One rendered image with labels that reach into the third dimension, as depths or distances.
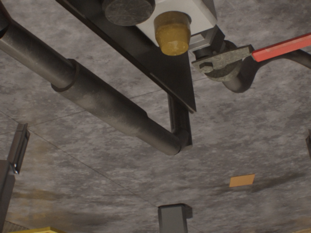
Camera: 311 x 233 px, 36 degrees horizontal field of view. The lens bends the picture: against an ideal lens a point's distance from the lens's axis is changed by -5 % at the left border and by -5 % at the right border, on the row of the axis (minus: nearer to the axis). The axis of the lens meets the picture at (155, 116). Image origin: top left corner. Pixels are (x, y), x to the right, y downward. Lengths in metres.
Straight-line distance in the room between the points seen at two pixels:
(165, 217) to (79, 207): 0.49
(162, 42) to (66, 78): 0.13
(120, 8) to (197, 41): 0.18
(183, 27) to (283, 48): 0.13
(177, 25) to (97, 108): 0.12
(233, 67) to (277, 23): 0.75
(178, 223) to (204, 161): 0.67
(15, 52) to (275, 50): 0.31
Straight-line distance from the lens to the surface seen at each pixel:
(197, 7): 0.53
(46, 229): 3.33
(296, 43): 0.57
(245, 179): 2.64
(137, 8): 0.44
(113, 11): 0.44
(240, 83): 0.71
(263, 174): 2.63
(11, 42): 0.38
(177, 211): 2.90
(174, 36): 0.51
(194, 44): 0.60
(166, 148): 0.57
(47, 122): 1.81
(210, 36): 0.60
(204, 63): 0.60
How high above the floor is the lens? 0.78
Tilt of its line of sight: 26 degrees down
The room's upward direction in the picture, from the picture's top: 174 degrees clockwise
